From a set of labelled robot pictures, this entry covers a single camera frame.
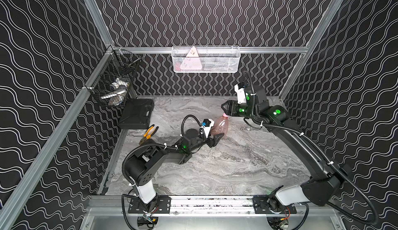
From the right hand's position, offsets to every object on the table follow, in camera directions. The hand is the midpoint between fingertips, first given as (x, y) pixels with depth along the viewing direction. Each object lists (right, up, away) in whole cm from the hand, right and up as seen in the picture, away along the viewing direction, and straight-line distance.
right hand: (226, 104), depth 73 cm
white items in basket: (-57, +10, +13) cm, 59 cm away
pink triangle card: (-17, +26, +16) cm, 35 cm away
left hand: (-2, -12, +9) cm, 15 cm away
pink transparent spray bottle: (-2, -10, +4) cm, 11 cm away
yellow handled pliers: (-45, -17, +27) cm, 56 cm away
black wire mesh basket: (-64, +14, +17) cm, 67 cm away
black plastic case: (-55, -5, +30) cm, 62 cm away
